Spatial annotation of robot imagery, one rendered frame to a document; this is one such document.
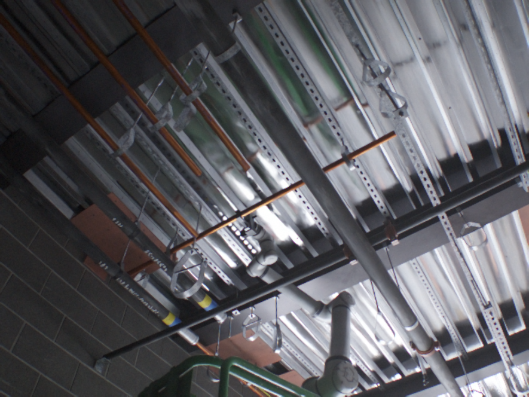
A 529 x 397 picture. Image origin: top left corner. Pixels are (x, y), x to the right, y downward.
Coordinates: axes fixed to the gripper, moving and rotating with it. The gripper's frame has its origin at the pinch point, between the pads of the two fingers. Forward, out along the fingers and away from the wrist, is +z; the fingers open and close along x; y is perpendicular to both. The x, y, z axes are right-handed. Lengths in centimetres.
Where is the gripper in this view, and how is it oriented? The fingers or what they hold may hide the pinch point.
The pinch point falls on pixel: (239, 215)
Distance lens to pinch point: 251.4
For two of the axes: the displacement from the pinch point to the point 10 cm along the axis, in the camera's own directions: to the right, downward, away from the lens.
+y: 8.4, -4.5, -3.0
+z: -5.2, -5.2, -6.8
